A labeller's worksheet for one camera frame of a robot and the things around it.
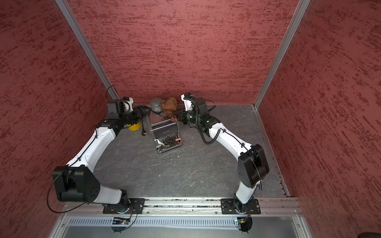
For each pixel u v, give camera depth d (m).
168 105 0.74
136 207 0.74
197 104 0.60
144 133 0.94
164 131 0.77
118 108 0.63
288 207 0.76
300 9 0.71
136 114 0.73
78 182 0.41
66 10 0.72
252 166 0.45
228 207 0.74
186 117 0.71
